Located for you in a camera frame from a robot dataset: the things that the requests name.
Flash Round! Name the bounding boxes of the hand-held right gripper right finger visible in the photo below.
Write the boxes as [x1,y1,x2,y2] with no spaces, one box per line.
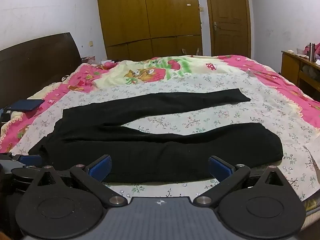
[192,156,292,207]

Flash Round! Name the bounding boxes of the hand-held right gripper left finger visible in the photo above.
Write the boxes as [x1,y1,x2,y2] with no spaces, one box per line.
[32,154,128,207]

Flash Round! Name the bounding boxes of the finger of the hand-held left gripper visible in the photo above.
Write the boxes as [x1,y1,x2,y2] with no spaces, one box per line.
[0,152,42,167]

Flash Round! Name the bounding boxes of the black pants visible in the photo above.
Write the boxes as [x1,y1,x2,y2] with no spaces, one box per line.
[28,89,284,183]

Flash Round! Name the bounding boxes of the dark blue smartphone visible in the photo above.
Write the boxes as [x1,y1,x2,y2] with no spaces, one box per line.
[5,99,45,112]

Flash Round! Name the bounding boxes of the white floral bed sheet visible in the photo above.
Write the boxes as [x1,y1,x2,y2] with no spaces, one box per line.
[10,71,320,205]

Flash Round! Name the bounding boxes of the dark wooden headboard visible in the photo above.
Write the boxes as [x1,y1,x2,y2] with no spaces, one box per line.
[0,32,83,110]

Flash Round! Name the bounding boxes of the bedside clutter pile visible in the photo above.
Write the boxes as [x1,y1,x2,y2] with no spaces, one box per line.
[81,55,115,65]

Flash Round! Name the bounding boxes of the pink strawberry printed quilt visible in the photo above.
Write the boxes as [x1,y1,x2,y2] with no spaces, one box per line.
[0,54,320,155]

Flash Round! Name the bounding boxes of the wooden desk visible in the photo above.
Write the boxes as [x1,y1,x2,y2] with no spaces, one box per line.
[281,51,320,92]

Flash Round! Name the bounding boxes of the brown wooden door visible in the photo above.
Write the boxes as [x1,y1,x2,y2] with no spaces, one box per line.
[204,0,252,58]

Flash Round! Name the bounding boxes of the pink cloth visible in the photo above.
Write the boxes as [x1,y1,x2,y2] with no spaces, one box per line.
[304,41,320,58]

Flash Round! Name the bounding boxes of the brown wooden wardrobe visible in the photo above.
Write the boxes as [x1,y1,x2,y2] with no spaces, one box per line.
[96,0,203,62]

